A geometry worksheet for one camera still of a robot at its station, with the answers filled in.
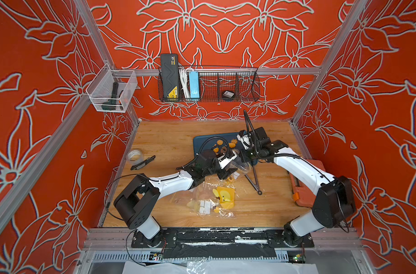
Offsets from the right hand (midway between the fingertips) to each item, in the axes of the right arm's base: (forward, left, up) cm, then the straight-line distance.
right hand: (236, 153), depth 85 cm
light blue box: (+30, +22, +19) cm, 42 cm away
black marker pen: (+2, +53, -13) cm, 55 cm away
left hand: (-5, +2, 0) cm, 5 cm away
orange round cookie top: (+18, +7, -13) cm, 23 cm away
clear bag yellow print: (-17, +11, -14) cm, 24 cm away
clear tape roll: (+6, +59, -14) cm, 61 cm away
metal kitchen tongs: (-11, -11, -14) cm, 21 cm away
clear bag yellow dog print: (-10, +2, -5) cm, 11 cm away
